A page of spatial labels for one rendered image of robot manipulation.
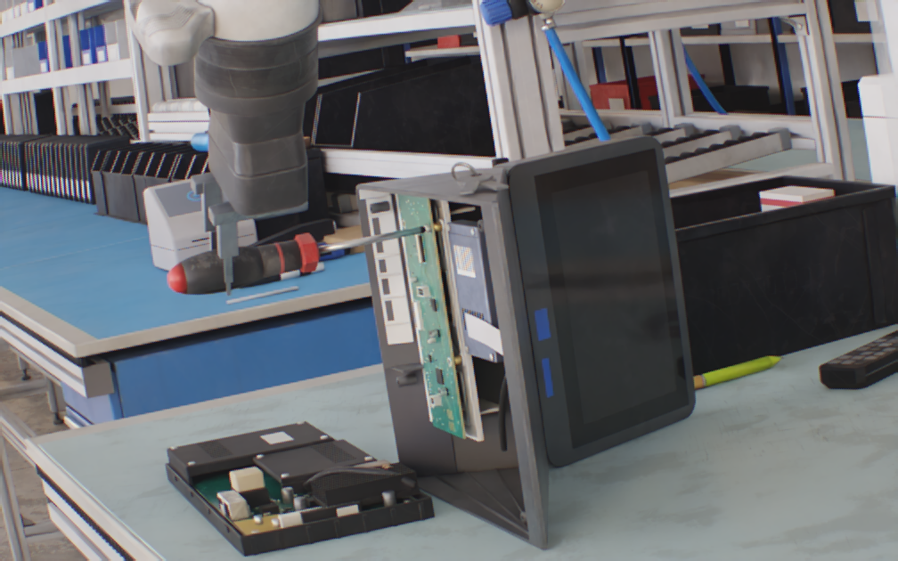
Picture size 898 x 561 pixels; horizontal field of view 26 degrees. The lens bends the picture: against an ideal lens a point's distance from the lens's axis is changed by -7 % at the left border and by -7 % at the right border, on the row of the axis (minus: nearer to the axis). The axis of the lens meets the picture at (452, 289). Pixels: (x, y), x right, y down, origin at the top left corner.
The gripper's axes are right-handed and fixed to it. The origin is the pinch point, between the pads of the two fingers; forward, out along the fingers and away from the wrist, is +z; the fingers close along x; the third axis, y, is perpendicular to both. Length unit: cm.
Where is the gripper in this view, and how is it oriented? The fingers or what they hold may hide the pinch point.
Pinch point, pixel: (222, 281)
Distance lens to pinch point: 126.9
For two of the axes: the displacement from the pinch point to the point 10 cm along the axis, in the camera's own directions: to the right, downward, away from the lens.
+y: 9.2, -1.9, 3.3
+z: -0.2, 8.5, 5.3
